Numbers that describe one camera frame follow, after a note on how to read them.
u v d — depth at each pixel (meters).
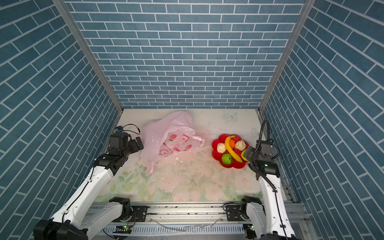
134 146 0.73
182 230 0.71
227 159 0.87
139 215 0.74
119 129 0.69
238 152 0.89
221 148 0.93
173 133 1.05
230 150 0.89
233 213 0.73
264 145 0.59
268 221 0.43
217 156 0.92
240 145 0.92
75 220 0.40
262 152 0.59
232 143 0.94
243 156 0.81
